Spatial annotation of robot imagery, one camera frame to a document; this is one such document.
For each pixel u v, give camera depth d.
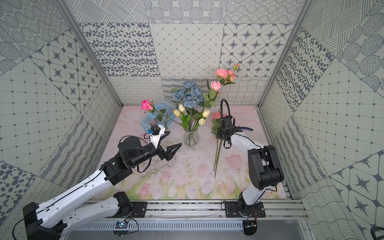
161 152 0.58
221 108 0.75
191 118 0.81
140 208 0.76
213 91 0.71
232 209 0.73
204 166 0.90
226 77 0.77
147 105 0.65
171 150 0.59
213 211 0.75
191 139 0.95
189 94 0.80
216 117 1.04
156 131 0.55
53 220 0.41
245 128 1.07
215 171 0.88
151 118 0.98
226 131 0.72
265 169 0.46
